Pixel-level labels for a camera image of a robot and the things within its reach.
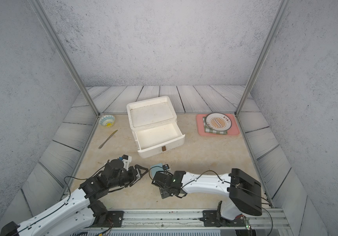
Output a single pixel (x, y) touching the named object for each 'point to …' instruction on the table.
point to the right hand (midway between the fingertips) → (168, 191)
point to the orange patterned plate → (218, 121)
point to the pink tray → (234, 129)
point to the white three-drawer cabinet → (153, 122)
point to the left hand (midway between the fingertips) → (148, 174)
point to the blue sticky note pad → (155, 168)
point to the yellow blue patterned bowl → (106, 120)
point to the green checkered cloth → (209, 130)
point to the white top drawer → (152, 141)
